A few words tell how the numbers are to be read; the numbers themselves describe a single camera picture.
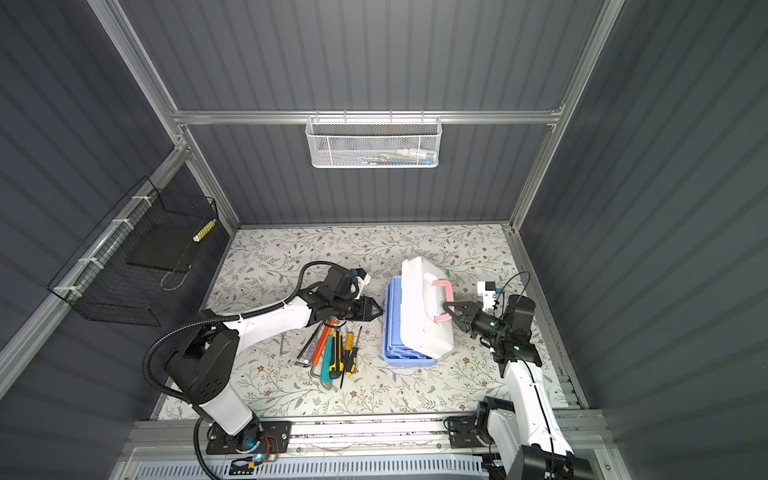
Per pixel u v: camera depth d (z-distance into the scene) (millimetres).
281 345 888
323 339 892
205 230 822
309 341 899
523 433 439
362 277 837
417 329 785
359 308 778
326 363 846
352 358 851
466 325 696
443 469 771
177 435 756
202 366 477
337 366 829
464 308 737
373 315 806
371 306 802
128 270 722
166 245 757
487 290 750
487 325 682
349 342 889
